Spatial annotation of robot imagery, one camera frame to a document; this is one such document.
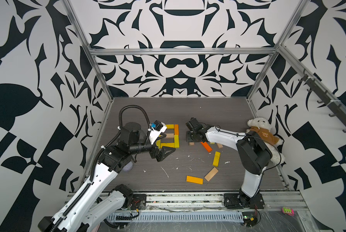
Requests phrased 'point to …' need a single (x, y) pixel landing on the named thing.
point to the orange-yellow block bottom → (194, 180)
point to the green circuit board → (250, 218)
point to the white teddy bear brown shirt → (262, 126)
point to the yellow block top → (170, 126)
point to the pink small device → (288, 211)
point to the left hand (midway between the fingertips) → (167, 138)
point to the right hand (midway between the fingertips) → (188, 135)
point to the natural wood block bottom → (211, 174)
